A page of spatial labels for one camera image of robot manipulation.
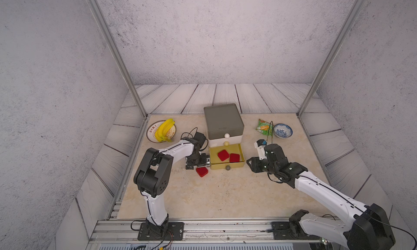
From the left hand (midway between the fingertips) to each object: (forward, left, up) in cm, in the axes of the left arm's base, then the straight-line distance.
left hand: (205, 166), depth 93 cm
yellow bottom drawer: (0, -7, +2) cm, 7 cm away
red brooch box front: (-3, +2, 0) cm, 3 cm away
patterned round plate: (+29, +36, +1) cm, 46 cm away
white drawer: (+10, -12, +10) cm, 19 cm away
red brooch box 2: (+5, -17, 0) cm, 18 cm away
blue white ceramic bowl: (+25, -52, +1) cm, 57 cm away
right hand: (-4, -23, +12) cm, 27 cm away
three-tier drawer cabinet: (+13, -11, +20) cm, 26 cm away
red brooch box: (+7, -11, 0) cm, 13 cm away
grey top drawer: (+16, -10, +20) cm, 28 cm away
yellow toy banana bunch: (+22, +28, +4) cm, 36 cm away
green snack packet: (+25, -39, +4) cm, 46 cm away
